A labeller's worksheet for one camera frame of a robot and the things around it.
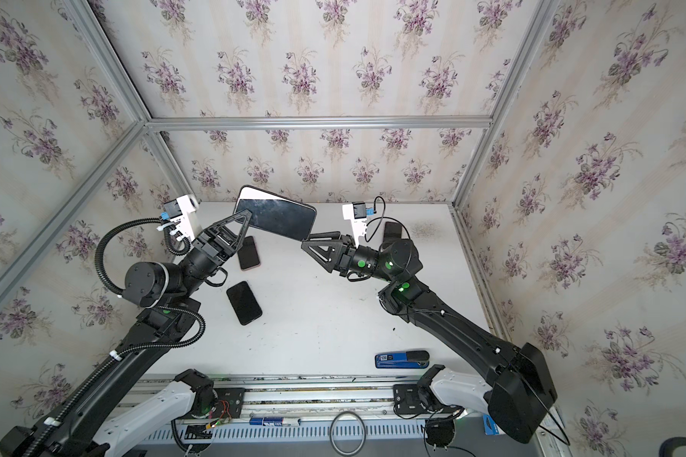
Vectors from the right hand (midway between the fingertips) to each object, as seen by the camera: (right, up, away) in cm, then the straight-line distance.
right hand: (316, 243), depth 56 cm
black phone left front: (-28, -22, +38) cm, 52 cm away
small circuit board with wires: (-31, -49, +15) cm, 60 cm away
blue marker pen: (-12, -45, +13) cm, 48 cm away
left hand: (-11, +5, -6) cm, 13 cm away
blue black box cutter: (+25, -33, +20) cm, 46 cm away
